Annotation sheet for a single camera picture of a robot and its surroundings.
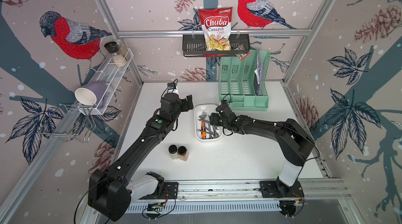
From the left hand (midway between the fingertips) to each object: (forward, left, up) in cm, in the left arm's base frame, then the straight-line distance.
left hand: (186, 93), depth 78 cm
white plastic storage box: (-9, -15, -27) cm, 32 cm away
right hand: (-2, -14, -20) cm, 25 cm away
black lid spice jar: (-23, +7, -18) cm, 30 cm away
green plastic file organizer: (+34, -41, -28) cm, 60 cm away
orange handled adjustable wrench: (-9, -8, -26) cm, 29 cm away
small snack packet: (+24, -31, +5) cm, 40 cm away
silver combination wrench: (-2, -10, -26) cm, 28 cm away
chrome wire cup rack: (-20, +43, +6) cm, 48 cm away
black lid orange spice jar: (-25, +2, -18) cm, 30 cm away
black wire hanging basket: (+34, -3, +6) cm, 34 cm away
